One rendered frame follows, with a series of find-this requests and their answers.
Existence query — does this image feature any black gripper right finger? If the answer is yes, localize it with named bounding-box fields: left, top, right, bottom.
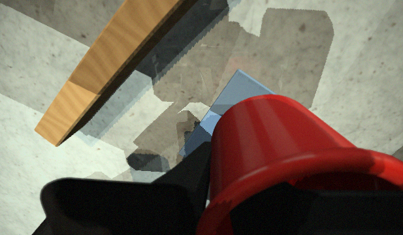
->
left=229, top=181, right=403, bottom=235

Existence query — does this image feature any tan wooden beam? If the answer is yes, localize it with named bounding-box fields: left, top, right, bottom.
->
left=34, top=0, right=198, bottom=147

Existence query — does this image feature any red translucent cup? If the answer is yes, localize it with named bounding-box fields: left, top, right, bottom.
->
left=195, top=94, right=403, bottom=235

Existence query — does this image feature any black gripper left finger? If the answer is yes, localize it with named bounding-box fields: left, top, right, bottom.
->
left=40, top=142, right=212, bottom=235

